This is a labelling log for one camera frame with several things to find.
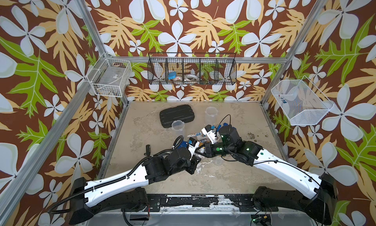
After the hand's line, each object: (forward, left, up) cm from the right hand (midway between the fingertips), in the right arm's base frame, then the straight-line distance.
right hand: (195, 151), depth 69 cm
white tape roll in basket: (+53, +1, +5) cm, 53 cm away
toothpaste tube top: (+22, +1, -20) cm, 30 cm away
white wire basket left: (+42, +50, +13) cm, 66 cm away
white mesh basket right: (+26, -62, +5) cm, 68 cm away
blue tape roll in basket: (+51, +14, +7) cm, 54 cm away
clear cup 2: (+32, -12, -9) cm, 35 cm away
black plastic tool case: (+39, +6, -16) cm, 42 cm away
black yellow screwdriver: (+10, +29, -20) cm, 37 cm away
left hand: (-2, -3, -2) cm, 4 cm away
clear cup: (+20, +9, -10) cm, 24 cm away
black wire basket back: (+58, +1, +8) cm, 58 cm away
